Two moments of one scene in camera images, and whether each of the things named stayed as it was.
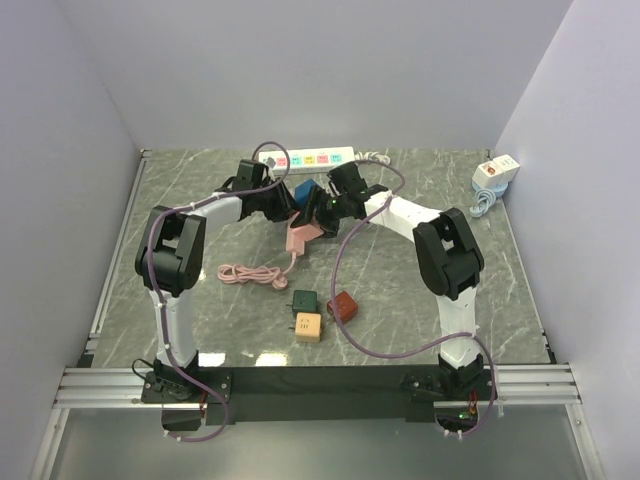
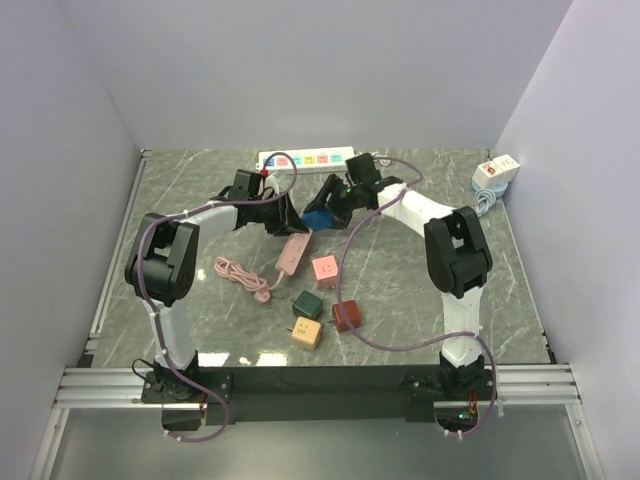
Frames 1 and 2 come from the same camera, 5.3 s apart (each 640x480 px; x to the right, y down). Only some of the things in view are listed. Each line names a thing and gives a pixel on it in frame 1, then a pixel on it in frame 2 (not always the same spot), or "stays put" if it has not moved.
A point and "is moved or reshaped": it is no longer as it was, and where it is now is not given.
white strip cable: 372,156 stays put
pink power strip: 294,242 is moved or reshaped
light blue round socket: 498,189 stays put
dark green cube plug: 304,301 is moved or reshaped
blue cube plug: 302,190 is moved or reshaped
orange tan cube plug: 307,327 is moved or reshaped
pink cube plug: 308,231 -> 326,270
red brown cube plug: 347,307 is moved or reshaped
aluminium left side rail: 92,358 stays put
